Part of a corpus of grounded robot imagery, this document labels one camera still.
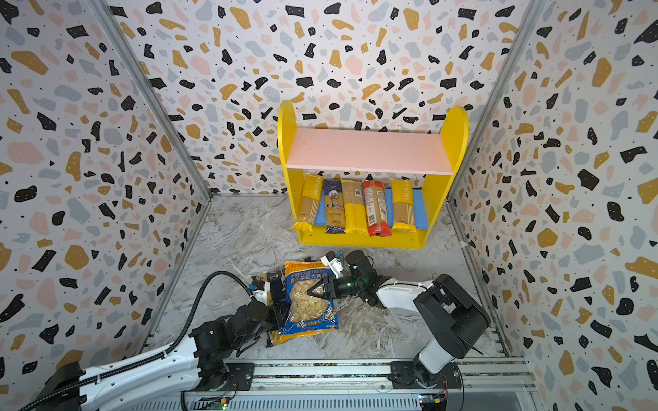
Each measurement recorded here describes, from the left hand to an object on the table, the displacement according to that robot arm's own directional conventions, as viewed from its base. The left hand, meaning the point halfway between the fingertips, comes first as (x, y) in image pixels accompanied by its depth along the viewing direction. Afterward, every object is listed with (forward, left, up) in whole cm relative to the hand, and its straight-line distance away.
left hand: (290, 306), depth 79 cm
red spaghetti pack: (+32, -29, +9) cm, 44 cm away
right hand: (+3, -6, +3) cm, 7 cm away
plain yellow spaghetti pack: (+34, -21, +8) cm, 40 cm away
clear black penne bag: (+10, +6, -3) cm, 12 cm away
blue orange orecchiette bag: (-2, -5, -1) cm, 5 cm away
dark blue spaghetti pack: (+35, -13, +8) cm, 38 cm away
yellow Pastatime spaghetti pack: (+36, -4, +8) cm, 37 cm away
